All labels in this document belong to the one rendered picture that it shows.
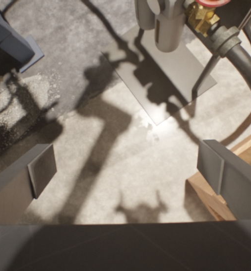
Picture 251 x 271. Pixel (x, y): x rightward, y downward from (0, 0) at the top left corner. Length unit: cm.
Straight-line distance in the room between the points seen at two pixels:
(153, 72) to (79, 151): 46
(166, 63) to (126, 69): 17
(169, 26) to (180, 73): 36
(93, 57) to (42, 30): 30
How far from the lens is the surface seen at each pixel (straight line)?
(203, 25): 44
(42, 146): 17
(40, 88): 98
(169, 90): 83
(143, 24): 64
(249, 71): 42
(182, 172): 80
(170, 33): 54
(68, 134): 87
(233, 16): 46
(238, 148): 73
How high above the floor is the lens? 79
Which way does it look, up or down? 80 degrees down
